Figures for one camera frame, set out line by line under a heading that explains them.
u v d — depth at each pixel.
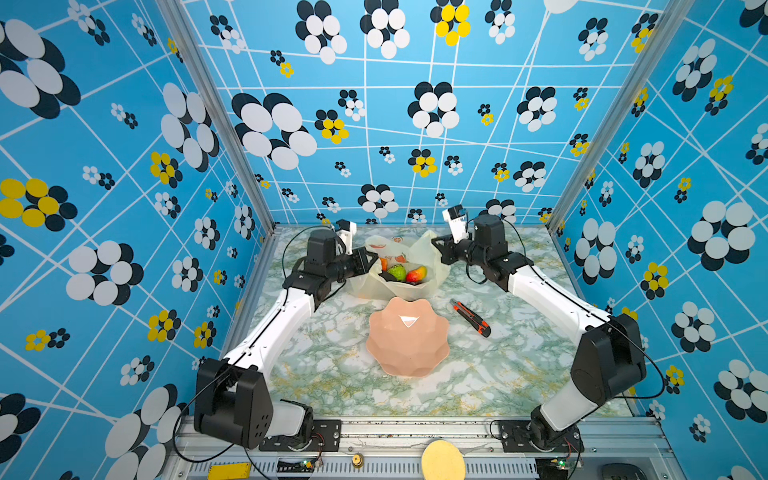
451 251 0.74
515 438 0.73
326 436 0.74
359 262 0.70
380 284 0.83
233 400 0.41
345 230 0.72
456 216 0.72
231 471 0.69
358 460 0.68
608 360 0.44
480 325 0.91
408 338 0.89
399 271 0.99
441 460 0.68
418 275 1.01
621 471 0.67
